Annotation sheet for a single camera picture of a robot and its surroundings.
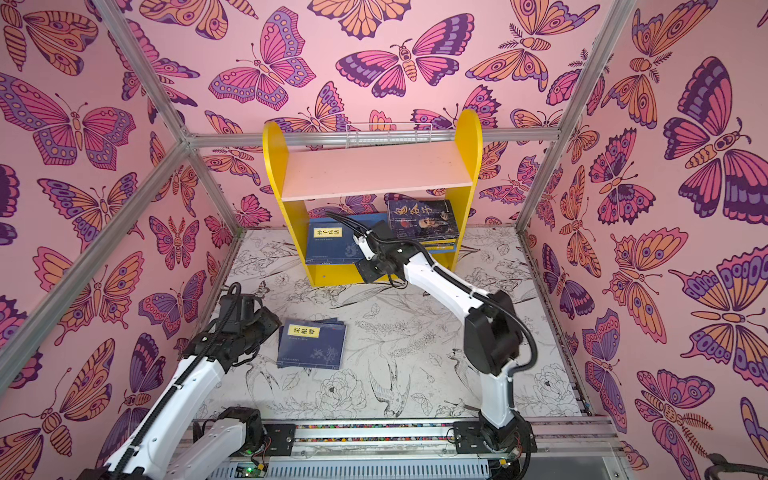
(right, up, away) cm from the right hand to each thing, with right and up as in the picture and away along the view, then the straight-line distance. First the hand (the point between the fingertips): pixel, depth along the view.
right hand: (368, 261), depth 88 cm
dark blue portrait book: (+17, +13, +7) cm, 22 cm away
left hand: (-25, -15, -6) cm, 30 cm away
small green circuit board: (-27, -50, -16) cm, 59 cm away
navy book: (-12, +6, +6) cm, 15 cm away
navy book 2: (-16, -24, 0) cm, 29 cm away
